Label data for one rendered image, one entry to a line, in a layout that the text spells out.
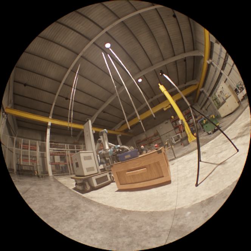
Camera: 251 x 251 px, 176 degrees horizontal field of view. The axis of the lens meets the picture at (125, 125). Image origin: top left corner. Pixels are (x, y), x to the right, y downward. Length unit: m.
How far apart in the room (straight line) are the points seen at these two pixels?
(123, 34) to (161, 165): 8.34
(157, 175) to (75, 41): 8.56
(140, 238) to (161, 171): 0.81
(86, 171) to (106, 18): 8.64
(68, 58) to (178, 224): 8.82
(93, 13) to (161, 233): 8.80
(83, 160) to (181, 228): 1.72
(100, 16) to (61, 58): 4.62
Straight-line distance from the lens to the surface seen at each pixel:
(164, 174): 1.09
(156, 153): 1.03
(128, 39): 8.42
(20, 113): 10.66
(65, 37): 8.28
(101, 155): 2.03
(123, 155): 1.26
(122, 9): 8.28
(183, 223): 0.61
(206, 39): 10.46
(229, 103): 5.74
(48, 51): 8.73
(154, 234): 0.60
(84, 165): 1.75
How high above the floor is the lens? 0.50
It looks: 22 degrees up
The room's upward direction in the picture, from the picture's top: 18 degrees counter-clockwise
